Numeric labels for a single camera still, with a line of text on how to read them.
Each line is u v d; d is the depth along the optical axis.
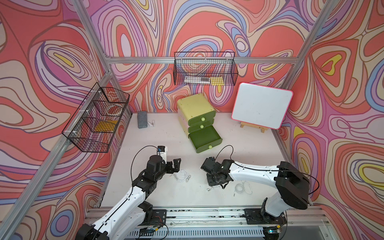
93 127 0.73
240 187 0.84
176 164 0.74
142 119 1.14
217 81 0.91
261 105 0.98
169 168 0.73
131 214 0.59
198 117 0.89
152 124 1.11
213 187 0.82
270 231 0.72
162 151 0.72
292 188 0.43
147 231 0.71
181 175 0.88
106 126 0.72
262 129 1.06
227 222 0.73
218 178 0.60
